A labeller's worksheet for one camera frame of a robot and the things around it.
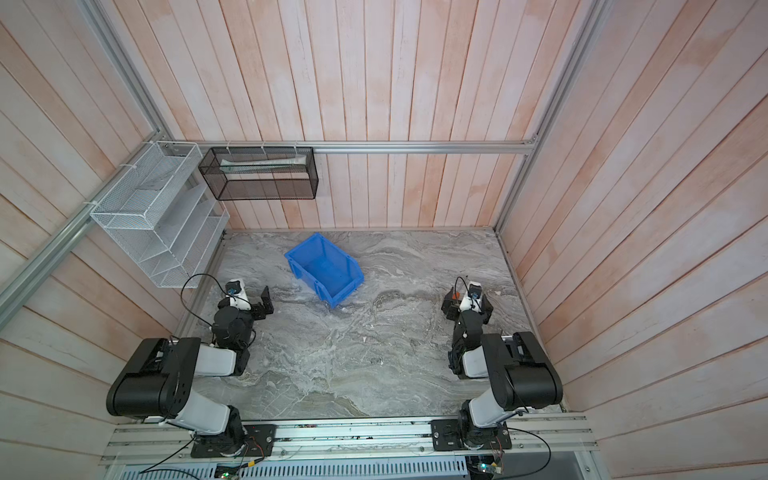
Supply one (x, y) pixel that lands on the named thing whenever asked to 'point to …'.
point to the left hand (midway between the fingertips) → (256, 292)
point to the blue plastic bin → (330, 271)
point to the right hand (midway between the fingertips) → (471, 290)
